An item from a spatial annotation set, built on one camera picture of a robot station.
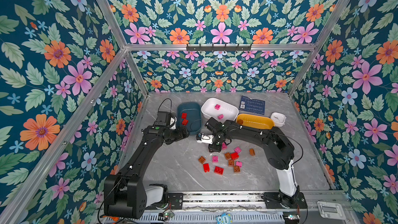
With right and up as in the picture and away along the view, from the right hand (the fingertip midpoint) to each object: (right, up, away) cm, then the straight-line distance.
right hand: (214, 143), depth 91 cm
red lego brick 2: (+12, -6, -4) cm, 14 cm away
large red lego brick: (+2, -12, -9) cm, 15 cm away
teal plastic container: (-17, +16, +17) cm, 29 cm away
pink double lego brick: (+6, -2, 0) cm, 6 cm away
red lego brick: (-4, -12, -7) cm, 14 cm away
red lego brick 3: (-19, +12, +13) cm, 26 cm away
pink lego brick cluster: (+1, -8, -2) cm, 9 cm away
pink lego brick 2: (+14, -3, -2) cm, 14 cm away
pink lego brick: (+14, -9, -7) cm, 18 cm away
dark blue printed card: (+29, +23, +20) cm, 42 cm away
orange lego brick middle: (+9, -10, -5) cm, 15 cm away
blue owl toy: (+4, -28, -23) cm, 37 cm away
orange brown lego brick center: (+8, -6, -3) cm, 11 cm away
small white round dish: (+44, +14, +10) cm, 47 cm away
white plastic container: (-1, +21, +19) cm, 28 cm away
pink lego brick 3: (+5, +15, +12) cm, 20 cm away
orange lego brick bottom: (+12, -12, -9) cm, 19 cm away
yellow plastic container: (+28, +12, +12) cm, 33 cm away
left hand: (-16, +7, -8) cm, 19 cm away
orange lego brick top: (+18, +12, +10) cm, 24 cm away
